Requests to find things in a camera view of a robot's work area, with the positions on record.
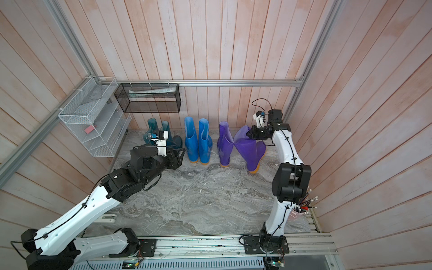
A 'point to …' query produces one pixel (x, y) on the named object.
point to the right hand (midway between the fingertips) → (247, 131)
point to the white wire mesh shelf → (97, 117)
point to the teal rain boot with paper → (152, 133)
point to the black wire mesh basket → (149, 97)
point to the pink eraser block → (89, 129)
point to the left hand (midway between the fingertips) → (180, 152)
